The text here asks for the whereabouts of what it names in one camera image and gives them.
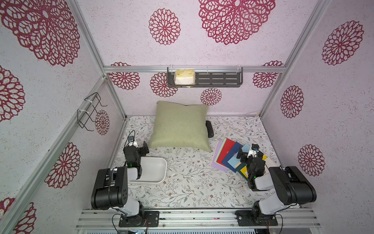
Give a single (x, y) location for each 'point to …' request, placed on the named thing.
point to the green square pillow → (180, 126)
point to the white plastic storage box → (154, 170)
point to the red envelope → (225, 150)
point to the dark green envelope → (239, 167)
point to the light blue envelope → (234, 161)
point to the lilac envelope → (213, 164)
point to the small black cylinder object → (210, 132)
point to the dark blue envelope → (235, 147)
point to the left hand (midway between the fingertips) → (137, 143)
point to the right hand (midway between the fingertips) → (248, 146)
